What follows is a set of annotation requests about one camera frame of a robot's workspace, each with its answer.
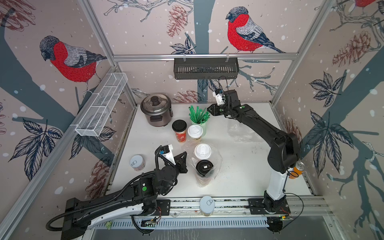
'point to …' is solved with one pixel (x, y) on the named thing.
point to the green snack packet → (108, 225)
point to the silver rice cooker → (156, 107)
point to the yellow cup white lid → (195, 132)
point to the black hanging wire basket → (206, 68)
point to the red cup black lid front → (204, 168)
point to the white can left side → (137, 162)
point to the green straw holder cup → (199, 117)
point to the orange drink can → (298, 170)
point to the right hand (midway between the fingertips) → (209, 107)
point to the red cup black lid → (179, 126)
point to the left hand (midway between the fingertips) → (190, 152)
